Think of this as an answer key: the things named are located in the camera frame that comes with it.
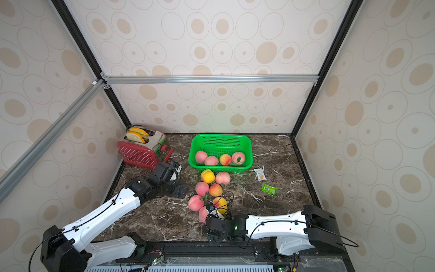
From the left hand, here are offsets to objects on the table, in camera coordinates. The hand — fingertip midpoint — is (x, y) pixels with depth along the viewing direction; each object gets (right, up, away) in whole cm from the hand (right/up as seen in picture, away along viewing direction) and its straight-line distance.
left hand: (184, 186), depth 79 cm
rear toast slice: (-26, +26, +14) cm, 40 cm away
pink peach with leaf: (+5, -9, +4) cm, 11 cm away
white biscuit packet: (+40, +2, +18) cm, 44 cm away
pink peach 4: (+18, +2, +11) cm, 21 cm away
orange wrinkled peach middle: (+14, -4, +9) cm, 17 cm away
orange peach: (+20, +11, +21) cm, 31 cm away
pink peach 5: (+7, -3, +9) cm, 11 cm away
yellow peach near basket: (+10, +3, +14) cm, 17 cm away
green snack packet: (+43, -5, +13) cm, 46 cm away
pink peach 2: (+12, +11, +18) cm, 24 cm away
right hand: (+14, -20, -3) cm, 25 cm away
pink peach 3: (+27, +12, +20) cm, 36 cm away
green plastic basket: (+15, +20, +29) cm, 38 cm away
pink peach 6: (+8, -13, +1) cm, 16 cm away
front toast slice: (-30, +24, +13) cm, 40 cm away
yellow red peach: (+17, -10, +5) cm, 20 cm away
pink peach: (+5, +13, +22) cm, 26 cm away
